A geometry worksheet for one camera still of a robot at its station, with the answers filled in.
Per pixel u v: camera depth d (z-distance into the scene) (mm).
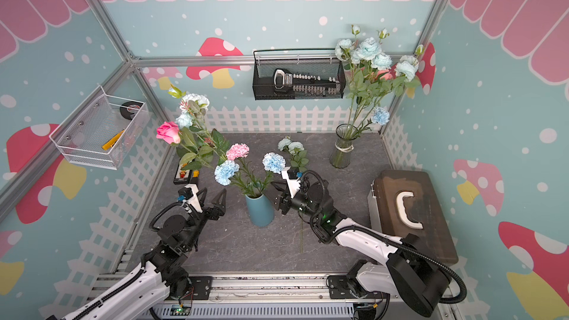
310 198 591
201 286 747
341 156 1021
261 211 793
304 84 881
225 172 616
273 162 640
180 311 720
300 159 1057
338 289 740
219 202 710
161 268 570
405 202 723
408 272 420
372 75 793
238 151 662
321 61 895
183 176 1023
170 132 530
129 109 810
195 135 563
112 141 723
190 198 648
